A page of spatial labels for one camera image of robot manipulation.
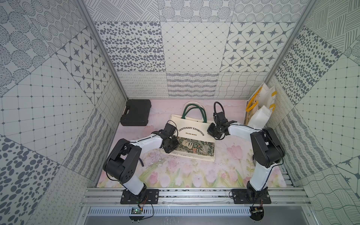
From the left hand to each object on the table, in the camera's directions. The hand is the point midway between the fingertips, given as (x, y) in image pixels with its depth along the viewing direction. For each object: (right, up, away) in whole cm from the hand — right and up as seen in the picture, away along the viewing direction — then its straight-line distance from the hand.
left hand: (183, 148), depth 89 cm
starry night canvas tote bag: (+11, +31, +26) cm, 42 cm away
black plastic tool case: (-35, +23, +15) cm, 45 cm away
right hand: (+18, +8, +8) cm, 22 cm away
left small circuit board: (-24, -28, -18) cm, 41 cm away
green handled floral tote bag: (+8, +3, +4) cm, 9 cm away
